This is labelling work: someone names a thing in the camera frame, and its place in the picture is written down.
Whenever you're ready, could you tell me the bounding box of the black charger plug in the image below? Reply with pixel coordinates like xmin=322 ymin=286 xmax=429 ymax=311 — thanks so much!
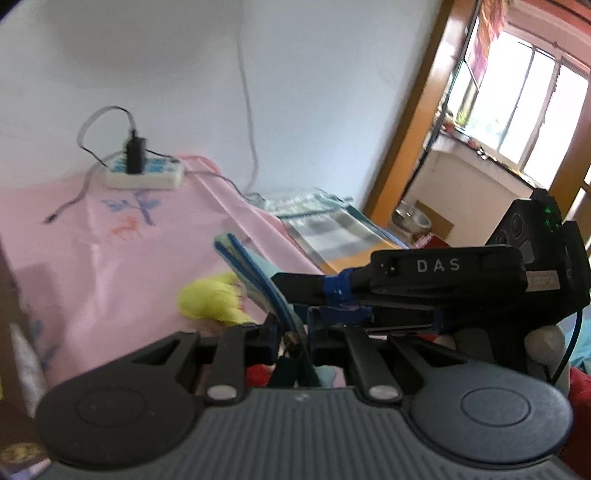
xmin=124 ymin=130 xmax=147 ymax=175

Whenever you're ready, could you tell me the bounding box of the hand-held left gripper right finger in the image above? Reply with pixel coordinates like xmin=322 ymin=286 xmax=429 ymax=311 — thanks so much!
xmin=308 ymin=323 xmax=476 ymax=402

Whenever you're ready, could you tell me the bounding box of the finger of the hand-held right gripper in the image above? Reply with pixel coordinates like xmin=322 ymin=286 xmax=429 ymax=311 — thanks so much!
xmin=271 ymin=265 xmax=375 ymax=305
xmin=307 ymin=302 xmax=444 ymax=335

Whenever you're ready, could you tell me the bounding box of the white power strip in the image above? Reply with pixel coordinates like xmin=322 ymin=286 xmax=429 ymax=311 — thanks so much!
xmin=104 ymin=154 xmax=185 ymax=190

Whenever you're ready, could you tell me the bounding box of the window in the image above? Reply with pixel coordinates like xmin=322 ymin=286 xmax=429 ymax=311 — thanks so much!
xmin=443 ymin=23 xmax=591 ymax=185

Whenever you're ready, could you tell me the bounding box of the clear plastic bag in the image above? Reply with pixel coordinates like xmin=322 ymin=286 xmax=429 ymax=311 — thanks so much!
xmin=245 ymin=187 xmax=356 ymax=217

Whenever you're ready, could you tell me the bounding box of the black charger cable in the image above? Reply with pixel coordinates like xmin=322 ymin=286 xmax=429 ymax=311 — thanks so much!
xmin=42 ymin=106 xmax=139 ymax=225

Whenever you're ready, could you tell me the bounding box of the grey and orange striped cloth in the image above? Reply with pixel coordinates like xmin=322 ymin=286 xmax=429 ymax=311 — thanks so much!
xmin=277 ymin=203 xmax=402 ymax=275

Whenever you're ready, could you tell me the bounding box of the pink deer-print blanket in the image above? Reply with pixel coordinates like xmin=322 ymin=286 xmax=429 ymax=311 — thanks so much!
xmin=0 ymin=154 xmax=324 ymax=388

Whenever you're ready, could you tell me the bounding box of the wooden door frame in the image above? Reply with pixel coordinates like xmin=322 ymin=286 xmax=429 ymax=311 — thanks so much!
xmin=362 ymin=0 xmax=485 ymax=227

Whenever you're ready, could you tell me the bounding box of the thin blue cable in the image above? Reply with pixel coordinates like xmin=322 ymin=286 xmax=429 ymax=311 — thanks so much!
xmin=549 ymin=307 xmax=583 ymax=384

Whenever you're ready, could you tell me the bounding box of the red patterned cloth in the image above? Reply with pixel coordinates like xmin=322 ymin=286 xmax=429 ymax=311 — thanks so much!
xmin=245 ymin=362 xmax=278 ymax=388

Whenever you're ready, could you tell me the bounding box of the brown cardboard box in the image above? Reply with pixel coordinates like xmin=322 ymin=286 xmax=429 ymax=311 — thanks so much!
xmin=0 ymin=235 xmax=51 ymax=476

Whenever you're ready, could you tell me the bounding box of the yellow cloth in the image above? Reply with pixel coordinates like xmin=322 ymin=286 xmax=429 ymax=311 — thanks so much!
xmin=179 ymin=272 xmax=262 ymax=326

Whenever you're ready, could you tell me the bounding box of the brown cardboard sheet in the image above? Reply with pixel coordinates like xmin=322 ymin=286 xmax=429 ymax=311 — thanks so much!
xmin=413 ymin=199 xmax=455 ymax=241

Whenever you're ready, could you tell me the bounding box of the grey power strip cable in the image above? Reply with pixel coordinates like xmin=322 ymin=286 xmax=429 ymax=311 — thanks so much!
xmin=182 ymin=18 xmax=259 ymax=204

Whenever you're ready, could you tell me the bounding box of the metal bowl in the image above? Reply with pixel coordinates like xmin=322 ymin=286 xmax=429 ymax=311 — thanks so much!
xmin=392 ymin=200 xmax=432 ymax=241

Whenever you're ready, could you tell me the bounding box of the teal cloth with blue edge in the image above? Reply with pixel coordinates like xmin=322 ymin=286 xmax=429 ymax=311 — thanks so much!
xmin=213 ymin=233 xmax=347 ymax=388

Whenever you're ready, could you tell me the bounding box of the person's right hand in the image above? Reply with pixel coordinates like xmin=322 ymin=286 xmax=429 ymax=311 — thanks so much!
xmin=524 ymin=324 xmax=568 ymax=371

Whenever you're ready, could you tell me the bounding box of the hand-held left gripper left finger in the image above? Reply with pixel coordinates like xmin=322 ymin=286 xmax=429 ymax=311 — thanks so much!
xmin=122 ymin=323 xmax=280 ymax=403

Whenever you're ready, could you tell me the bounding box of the pink hanging cloth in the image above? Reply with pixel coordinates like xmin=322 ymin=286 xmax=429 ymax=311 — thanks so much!
xmin=471 ymin=0 xmax=504 ymax=88

